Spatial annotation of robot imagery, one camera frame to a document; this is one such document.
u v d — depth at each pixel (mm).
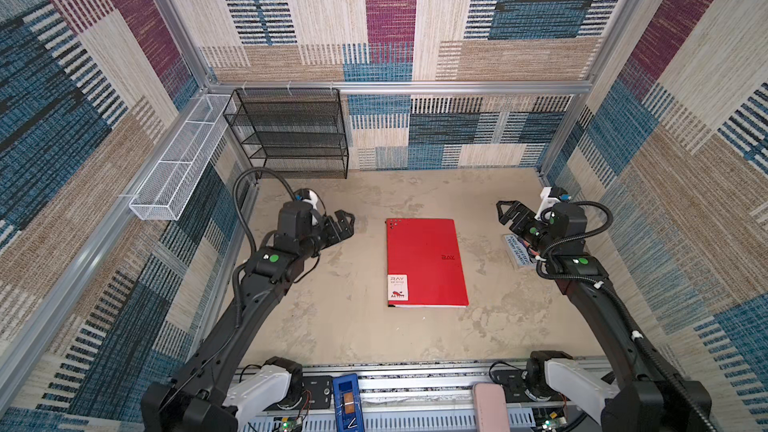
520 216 703
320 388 744
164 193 700
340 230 684
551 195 709
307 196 676
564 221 584
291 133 1095
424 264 940
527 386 727
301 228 586
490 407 692
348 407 662
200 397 377
